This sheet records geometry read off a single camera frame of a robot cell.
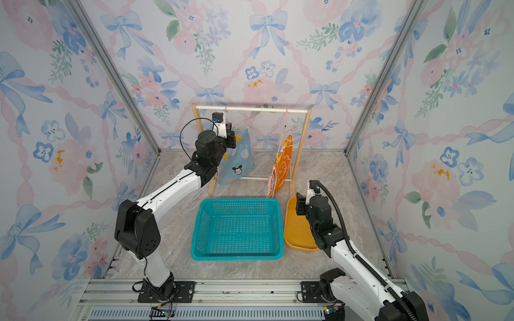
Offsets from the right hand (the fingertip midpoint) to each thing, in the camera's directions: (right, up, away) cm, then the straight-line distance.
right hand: (305, 192), depth 82 cm
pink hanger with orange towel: (0, +32, +31) cm, 45 cm away
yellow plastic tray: (-1, -19, +8) cm, 21 cm away
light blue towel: (-30, +13, +15) cm, 36 cm away
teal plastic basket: (-29, -18, +8) cm, 35 cm away
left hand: (-30, +28, -3) cm, 41 cm away
